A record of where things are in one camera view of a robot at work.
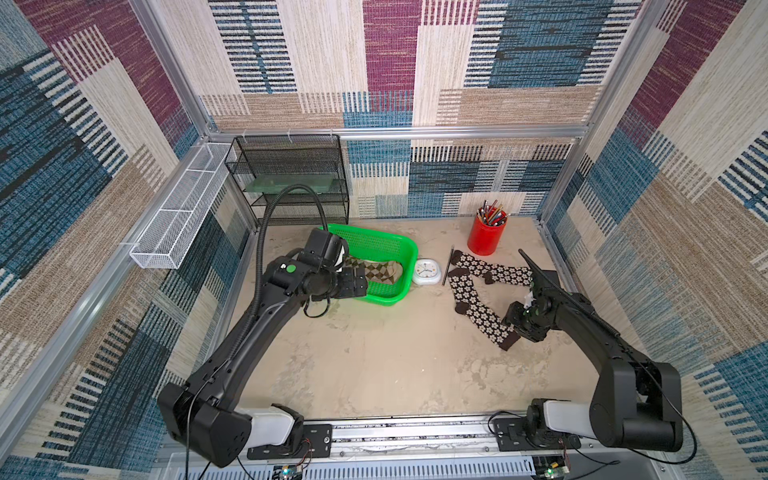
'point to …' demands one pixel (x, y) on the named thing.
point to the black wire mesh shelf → (266, 165)
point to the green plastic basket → (378, 247)
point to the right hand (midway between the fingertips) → (511, 329)
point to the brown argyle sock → (387, 271)
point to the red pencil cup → (487, 228)
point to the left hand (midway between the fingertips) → (353, 285)
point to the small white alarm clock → (427, 271)
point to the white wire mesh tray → (169, 236)
